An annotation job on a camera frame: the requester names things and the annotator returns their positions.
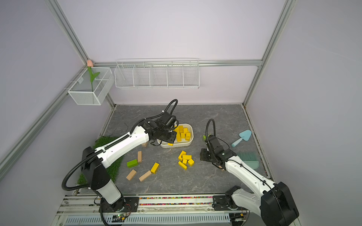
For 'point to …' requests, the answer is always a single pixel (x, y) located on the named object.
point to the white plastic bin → (179, 144)
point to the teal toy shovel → (244, 135)
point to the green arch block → (204, 137)
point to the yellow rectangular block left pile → (154, 168)
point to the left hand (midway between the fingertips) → (173, 138)
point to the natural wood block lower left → (131, 174)
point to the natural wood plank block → (140, 157)
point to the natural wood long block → (145, 176)
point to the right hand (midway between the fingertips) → (203, 153)
